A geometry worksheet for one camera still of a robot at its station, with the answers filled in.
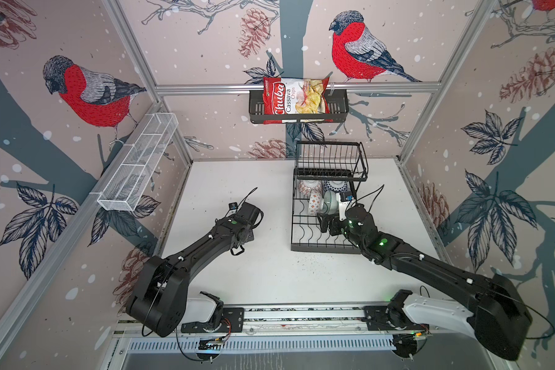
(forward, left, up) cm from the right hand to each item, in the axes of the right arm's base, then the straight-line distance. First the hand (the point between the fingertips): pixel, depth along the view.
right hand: (327, 211), depth 82 cm
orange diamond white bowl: (+8, +3, -6) cm, 11 cm away
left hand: (-3, +31, -9) cm, 33 cm away
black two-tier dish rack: (+33, -2, -13) cm, 36 cm away
